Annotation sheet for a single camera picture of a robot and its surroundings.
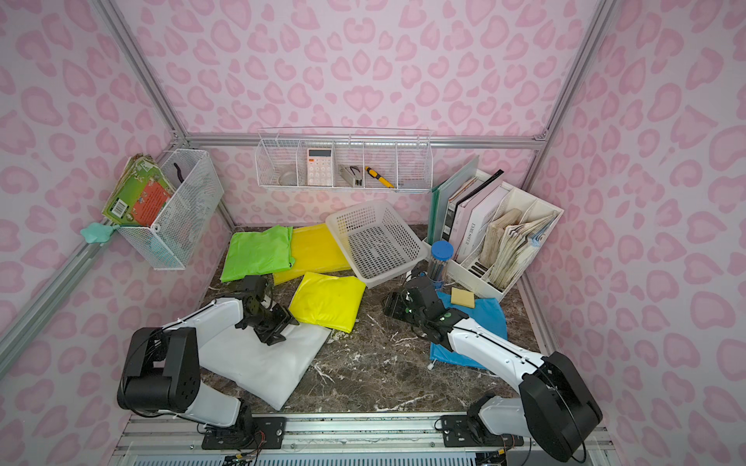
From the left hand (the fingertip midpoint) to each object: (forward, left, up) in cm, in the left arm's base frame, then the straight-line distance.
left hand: (292, 322), depth 91 cm
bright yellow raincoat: (+6, -11, +2) cm, 12 cm away
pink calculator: (+41, -8, +29) cm, 50 cm away
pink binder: (+23, -53, +28) cm, 64 cm away
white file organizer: (+16, -65, +19) cm, 70 cm away
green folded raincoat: (+26, +17, +1) cm, 31 cm away
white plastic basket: (+34, -26, -2) cm, 43 cm away
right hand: (+1, -30, +10) cm, 32 cm away
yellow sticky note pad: (+10, -55, -2) cm, 56 cm away
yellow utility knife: (+41, -26, +25) cm, 55 cm away
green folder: (+28, -46, +28) cm, 61 cm away
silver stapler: (+43, -16, +24) cm, 51 cm away
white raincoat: (-16, +2, +1) cm, 16 cm away
